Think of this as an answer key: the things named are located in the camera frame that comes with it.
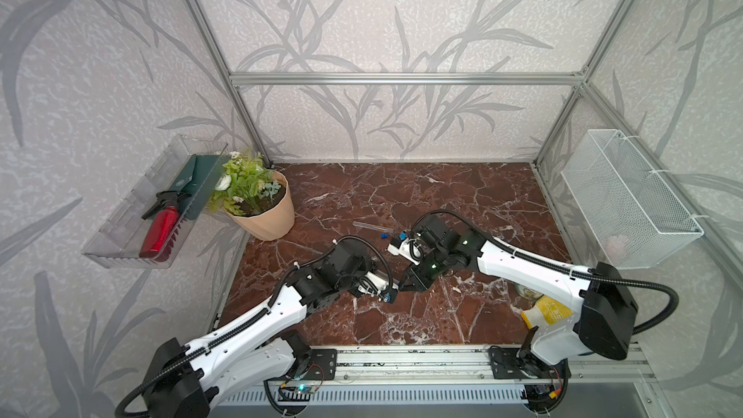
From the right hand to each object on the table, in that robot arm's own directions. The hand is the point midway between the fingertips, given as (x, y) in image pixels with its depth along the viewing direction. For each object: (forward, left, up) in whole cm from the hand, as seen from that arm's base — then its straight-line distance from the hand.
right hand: (399, 282), depth 75 cm
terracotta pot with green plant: (+25, +43, +5) cm, 50 cm away
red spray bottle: (+6, +50, +23) cm, 56 cm away
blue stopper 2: (-6, +3, +8) cm, 10 cm away
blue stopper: (+22, +4, -13) cm, 26 cm away
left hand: (+6, +6, 0) cm, 8 cm away
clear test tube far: (+25, +6, -14) cm, 30 cm away
